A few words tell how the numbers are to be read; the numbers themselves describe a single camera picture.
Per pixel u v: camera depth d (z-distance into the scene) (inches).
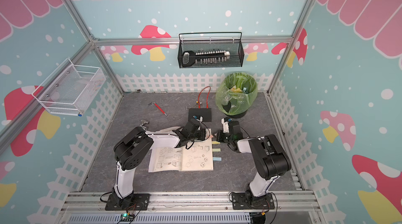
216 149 35.7
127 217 28.6
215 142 36.2
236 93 33.7
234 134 29.9
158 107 44.3
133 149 20.4
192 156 34.3
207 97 44.3
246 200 29.0
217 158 34.4
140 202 29.3
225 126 35.0
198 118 35.1
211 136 38.2
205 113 42.0
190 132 30.2
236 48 37.7
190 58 35.2
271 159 18.1
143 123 40.2
